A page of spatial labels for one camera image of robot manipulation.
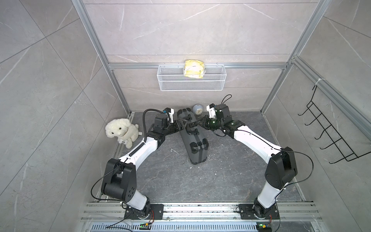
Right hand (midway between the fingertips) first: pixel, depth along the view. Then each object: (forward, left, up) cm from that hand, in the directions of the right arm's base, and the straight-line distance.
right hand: (196, 122), depth 82 cm
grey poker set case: (-14, +1, -2) cm, 14 cm away
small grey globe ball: (+28, -3, -16) cm, 32 cm away
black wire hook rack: (-20, -62, +5) cm, 65 cm away
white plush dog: (+2, +47, -7) cm, 48 cm away
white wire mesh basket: (+36, +16, +6) cm, 40 cm away
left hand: (+2, +6, -1) cm, 6 cm away
